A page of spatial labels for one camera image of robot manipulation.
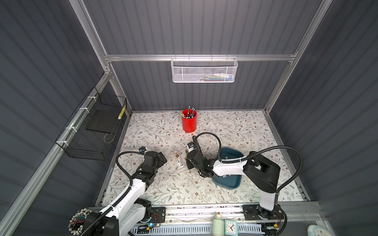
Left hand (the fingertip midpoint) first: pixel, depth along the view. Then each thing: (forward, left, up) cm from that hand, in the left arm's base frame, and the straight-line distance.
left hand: (156, 157), depth 87 cm
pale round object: (-40, -75, -3) cm, 85 cm away
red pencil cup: (+25, -21, +4) cm, 33 cm away
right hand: (+1, -19, -3) cm, 19 cm away
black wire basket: (+4, +29, +20) cm, 36 cm away
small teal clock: (-36, -37, -4) cm, 52 cm away
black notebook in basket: (+12, +25, +20) cm, 35 cm away
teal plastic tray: (-15, -42, -7) cm, 45 cm away
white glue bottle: (-36, -31, 0) cm, 47 cm away
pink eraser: (0, -13, -5) cm, 14 cm away
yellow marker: (+17, +17, +21) cm, 32 cm away
